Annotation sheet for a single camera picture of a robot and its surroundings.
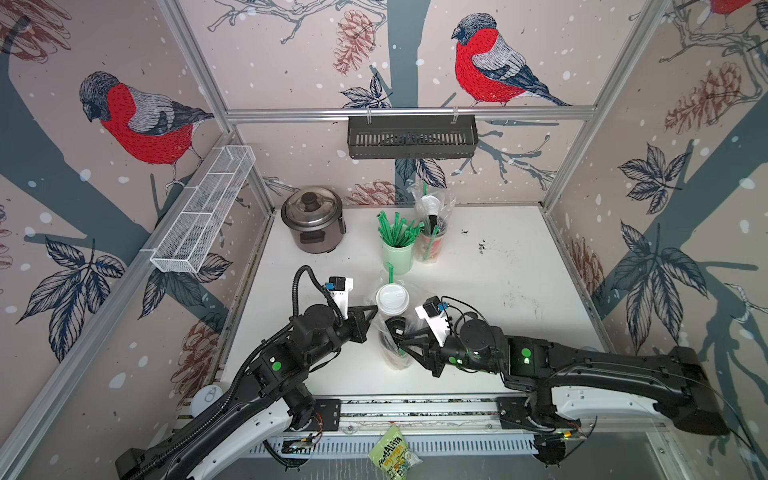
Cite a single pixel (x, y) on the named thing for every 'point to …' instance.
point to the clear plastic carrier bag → (444, 195)
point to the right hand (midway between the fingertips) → (404, 339)
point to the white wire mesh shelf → (227, 167)
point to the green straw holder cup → (401, 257)
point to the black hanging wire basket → (412, 137)
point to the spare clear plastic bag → (378, 322)
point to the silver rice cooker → (315, 220)
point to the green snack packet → (390, 453)
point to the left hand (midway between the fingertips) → (383, 305)
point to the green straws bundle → (400, 233)
